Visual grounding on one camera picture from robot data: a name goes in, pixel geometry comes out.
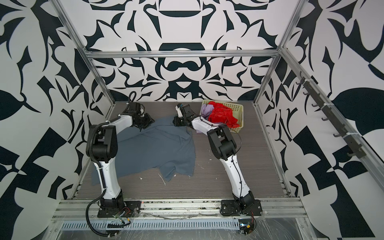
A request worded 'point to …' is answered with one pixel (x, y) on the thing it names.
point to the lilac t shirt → (206, 110)
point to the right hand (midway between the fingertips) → (174, 119)
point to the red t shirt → (222, 114)
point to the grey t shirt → (161, 144)
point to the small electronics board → (247, 226)
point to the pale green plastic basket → (237, 110)
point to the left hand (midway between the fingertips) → (153, 118)
